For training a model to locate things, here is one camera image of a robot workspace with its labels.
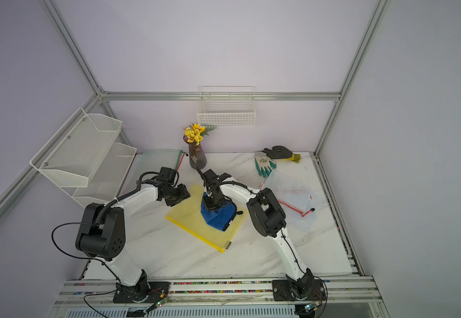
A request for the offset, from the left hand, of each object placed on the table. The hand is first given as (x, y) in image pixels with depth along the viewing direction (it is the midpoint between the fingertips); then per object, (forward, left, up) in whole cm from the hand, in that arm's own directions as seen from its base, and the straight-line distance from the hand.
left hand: (186, 198), depth 94 cm
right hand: (-4, -13, -6) cm, 14 cm away
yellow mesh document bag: (-7, -1, -5) cm, 8 cm away
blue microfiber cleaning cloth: (-9, -16, -4) cm, 19 cm away
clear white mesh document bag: (-10, -57, -6) cm, 58 cm away
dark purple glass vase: (+24, -3, +3) cm, 24 cm away
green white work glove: (+25, -41, -4) cm, 48 cm away
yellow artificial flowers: (+25, -4, +20) cm, 32 cm away
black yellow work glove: (+35, -52, -3) cm, 63 cm away
